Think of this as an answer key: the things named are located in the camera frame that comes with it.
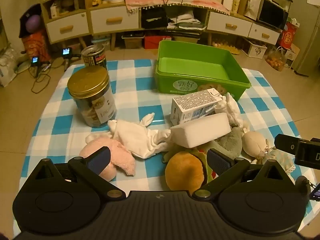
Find dark device with lit screen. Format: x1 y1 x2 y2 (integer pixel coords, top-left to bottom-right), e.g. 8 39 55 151
309 183 320 202

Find black box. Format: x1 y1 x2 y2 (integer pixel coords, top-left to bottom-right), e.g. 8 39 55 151
141 7 168 29

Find black microwave oven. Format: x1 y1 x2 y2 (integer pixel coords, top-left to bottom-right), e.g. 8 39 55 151
256 0 289 30

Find clear jar with gold lid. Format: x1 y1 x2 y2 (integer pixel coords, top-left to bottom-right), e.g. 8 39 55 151
67 66 118 128

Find green plastic bin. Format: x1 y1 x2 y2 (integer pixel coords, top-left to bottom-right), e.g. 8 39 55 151
154 39 252 101

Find grey plush toy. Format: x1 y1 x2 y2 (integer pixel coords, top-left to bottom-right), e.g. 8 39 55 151
210 126 247 160

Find white drawer with wooden handle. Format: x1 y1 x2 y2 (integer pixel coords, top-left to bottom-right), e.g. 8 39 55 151
207 12 253 38
249 23 280 46
46 12 88 43
90 6 139 34

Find white knotted cloth toy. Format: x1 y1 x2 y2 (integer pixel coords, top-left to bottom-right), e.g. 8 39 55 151
107 112 175 159

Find bag of oranges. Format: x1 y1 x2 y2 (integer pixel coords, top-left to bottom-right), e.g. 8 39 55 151
265 46 288 71

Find egg tray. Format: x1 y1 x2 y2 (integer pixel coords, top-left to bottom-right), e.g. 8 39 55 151
211 39 242 55

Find orange patterned bag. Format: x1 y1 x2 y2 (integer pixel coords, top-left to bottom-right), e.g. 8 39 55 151
22 30 52 63

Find black and yellow can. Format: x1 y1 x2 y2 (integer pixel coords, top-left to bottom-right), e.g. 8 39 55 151
81 44 108 71

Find white printed crate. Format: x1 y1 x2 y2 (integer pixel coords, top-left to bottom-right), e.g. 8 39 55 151
244 38 268 59

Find blue white checkered tablecloth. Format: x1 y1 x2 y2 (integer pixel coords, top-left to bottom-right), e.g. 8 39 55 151
12 59 317 233

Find purple ball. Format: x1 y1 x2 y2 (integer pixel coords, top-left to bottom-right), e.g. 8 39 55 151
27 15 42 33

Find black bag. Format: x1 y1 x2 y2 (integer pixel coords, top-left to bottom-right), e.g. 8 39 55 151
19 4 43 38

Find cream doll with lace dress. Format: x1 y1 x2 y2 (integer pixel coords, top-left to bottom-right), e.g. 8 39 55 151
241 131 297 174

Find storage box with dark lid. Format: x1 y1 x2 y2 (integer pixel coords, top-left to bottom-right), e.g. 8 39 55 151
122 34 145 49

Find white sponge block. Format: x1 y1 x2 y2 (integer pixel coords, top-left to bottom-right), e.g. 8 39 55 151
170 112 232 148

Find white plastic bag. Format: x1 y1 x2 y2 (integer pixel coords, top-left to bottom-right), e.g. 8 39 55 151
0 47 20 87

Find small cardboard box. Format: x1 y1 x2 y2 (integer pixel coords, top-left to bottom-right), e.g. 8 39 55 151
285 44 300 68

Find pink cloth runner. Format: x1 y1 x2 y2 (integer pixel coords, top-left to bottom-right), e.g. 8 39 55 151
125 0 230 15

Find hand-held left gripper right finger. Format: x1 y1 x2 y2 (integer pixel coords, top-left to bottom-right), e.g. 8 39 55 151
192 148 294 200

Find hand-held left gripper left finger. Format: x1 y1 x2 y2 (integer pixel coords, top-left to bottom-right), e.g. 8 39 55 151
32 146 127 200

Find red gift box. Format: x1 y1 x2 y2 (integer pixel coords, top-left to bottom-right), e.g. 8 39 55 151
279 22 298 48

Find teal storage box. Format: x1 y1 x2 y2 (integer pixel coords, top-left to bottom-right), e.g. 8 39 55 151
91 36 112 51

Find long wooden cabinet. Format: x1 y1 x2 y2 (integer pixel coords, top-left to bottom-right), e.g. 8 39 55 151
40 0 283 53

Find white rabbit plush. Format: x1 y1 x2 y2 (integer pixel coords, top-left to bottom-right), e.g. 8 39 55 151
214 92 245 128

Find small camera on tripod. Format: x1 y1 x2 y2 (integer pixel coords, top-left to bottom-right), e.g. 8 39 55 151
29 56 41 78
61 47 74 72

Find red shoe box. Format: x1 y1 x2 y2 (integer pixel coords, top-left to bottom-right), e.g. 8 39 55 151
144 35 172 50

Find tall snack boxes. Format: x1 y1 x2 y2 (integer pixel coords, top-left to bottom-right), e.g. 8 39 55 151
232 0 250 14

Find grey refrigerator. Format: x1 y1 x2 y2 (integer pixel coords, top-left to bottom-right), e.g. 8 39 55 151
291 0 320 77

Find stack of papers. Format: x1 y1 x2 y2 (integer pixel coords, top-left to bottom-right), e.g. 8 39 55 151
167 10 207 30

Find hamburger plush toy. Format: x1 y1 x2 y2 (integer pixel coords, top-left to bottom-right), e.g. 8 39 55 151
164 147 215 192

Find grey patterned milk carton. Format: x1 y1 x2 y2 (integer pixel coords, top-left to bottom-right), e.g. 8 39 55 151
170 89 223 125

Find pink plush toy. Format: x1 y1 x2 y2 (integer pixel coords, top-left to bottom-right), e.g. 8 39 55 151
79 133 137 182

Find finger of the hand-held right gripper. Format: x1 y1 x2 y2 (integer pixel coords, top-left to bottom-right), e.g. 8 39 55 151
274 134 301 156

